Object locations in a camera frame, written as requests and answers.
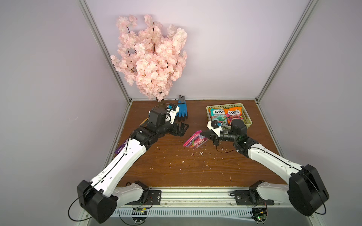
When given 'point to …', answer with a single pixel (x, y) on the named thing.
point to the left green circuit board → (139, 214)
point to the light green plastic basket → (246, 117)
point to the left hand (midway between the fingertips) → (183, 123)
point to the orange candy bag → (233, 113)
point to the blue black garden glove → (183, 113)
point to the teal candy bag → (218, 114)
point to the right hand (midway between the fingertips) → (203, 129)
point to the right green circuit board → (259, 214)
